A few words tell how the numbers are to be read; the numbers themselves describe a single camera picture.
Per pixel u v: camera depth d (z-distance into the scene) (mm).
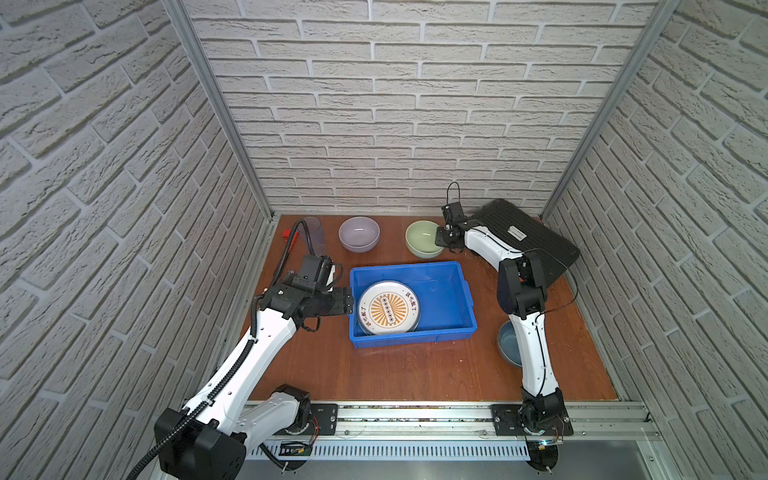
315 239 1063
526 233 1061
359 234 1093
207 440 366
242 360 430
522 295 624
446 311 996
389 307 899
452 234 814
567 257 999
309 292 564
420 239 1072
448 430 726
